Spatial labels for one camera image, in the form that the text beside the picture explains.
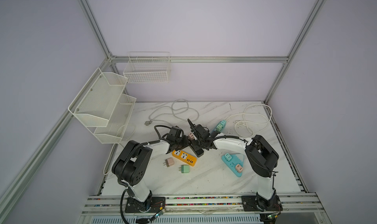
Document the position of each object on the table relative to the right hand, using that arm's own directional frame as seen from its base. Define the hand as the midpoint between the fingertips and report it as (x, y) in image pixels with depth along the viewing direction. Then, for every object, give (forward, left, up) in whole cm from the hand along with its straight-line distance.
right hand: (193, 143), depth 93 cm
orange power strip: (-9, +5, -1) cm, 11 cm away
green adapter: (-16, +5, -2) cm, 17 cm away
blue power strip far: (+12, -15, -1) cm, 19 cm away
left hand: (0, +3, -1) cm, 3 cm away
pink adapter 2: (-17, -25, +3) cm, 31 cm away
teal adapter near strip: (-11, -20, +3) cm, 23 cm away
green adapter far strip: (+10, -17, +3) cm, 20 cm away
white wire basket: (+39, +30, +31) cm, 58 cm away
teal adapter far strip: (+14, -20, +3) cm, 25 cm away
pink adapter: (-12, +14, -1) cm, 19 cm away
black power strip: (-7, -2, +6) cm, 9 cm away
